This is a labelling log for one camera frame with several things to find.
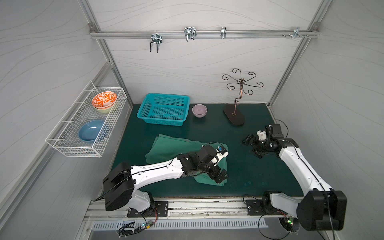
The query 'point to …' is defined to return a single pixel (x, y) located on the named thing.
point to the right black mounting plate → (262, 207)
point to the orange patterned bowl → (104, 99)
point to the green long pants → (164, 147)
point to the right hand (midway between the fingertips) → (244, 145)
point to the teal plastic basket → (165, 109)
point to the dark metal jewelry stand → (230, 110)
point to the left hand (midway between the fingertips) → (223, 170)
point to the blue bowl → (94, 131)
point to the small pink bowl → (199, 110)
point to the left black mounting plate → (160, 209)
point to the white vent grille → (186, 224)
